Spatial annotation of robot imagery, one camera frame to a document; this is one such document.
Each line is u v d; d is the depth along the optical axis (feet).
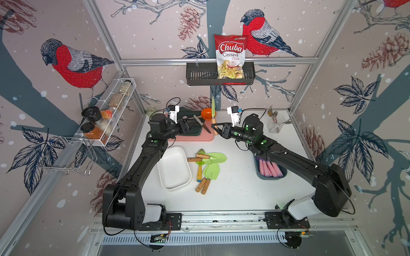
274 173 2.73
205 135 3.48
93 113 2.03
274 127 3.42
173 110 2.34
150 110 3.99
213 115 2.39
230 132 2.17
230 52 2.71
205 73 3.12
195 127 3.63
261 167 2.88
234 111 2.20
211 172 2.95
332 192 1.39
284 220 2.20
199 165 3.03
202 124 3.62
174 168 2.96
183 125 2.31
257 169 2.84
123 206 1.33
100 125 2.15
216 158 3.12
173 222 2.41
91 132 1.96
